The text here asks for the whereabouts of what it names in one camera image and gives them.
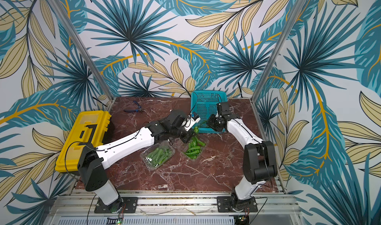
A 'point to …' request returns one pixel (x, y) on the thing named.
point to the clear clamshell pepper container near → (156, 154)
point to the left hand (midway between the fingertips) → (193, 134)
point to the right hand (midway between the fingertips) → (208, 122)
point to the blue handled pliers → (139, 109)
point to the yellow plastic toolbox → (90, 128)
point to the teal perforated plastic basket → (204, 103)
